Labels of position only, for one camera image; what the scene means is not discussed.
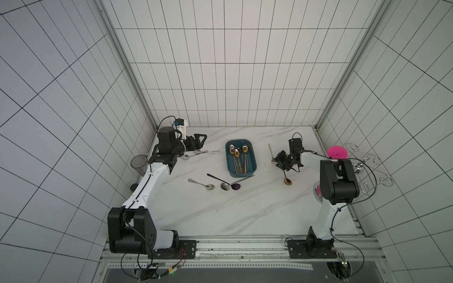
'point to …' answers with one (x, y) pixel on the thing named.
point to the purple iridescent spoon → (235, 186)
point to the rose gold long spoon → (286, 180)
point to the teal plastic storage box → (240, 157)
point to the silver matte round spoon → (226, 186)
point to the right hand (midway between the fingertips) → (267, 159)
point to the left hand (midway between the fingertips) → (199, 139)
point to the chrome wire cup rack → (365, 168)
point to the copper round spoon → (232, 151)
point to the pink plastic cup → (337, 152)
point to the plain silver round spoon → (186, 157)
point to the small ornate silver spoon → (209, 187)
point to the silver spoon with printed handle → (199, 151)
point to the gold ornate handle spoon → (237, 154)
